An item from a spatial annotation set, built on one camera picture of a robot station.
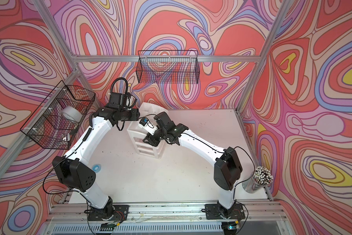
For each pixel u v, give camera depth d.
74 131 0.75
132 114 0.73
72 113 0.74
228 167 0.45
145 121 0.67
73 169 0.43
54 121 0.68
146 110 0.91
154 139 0.70
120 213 0.73
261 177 0.67
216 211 0.74
